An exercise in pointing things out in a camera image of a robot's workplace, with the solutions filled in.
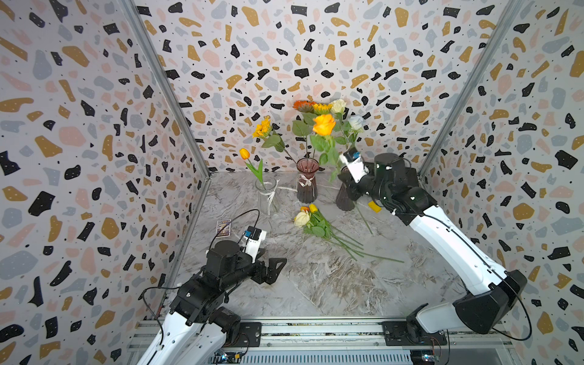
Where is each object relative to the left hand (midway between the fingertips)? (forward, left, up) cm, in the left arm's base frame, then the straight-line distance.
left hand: (277, 256), depth 69 cm
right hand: (+20, -20, +14) cm, 31 cm away
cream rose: (+21, -14, -19) cm, 32 cm away
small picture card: (+21, +25, -21) cm, 39 cm away
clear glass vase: (+31, +7, -9) cm, 33 cm away
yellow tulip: (+32, -13, -20) cm, 40 cm away
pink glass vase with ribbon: (+36, -10, -9) cm, 38 cm away
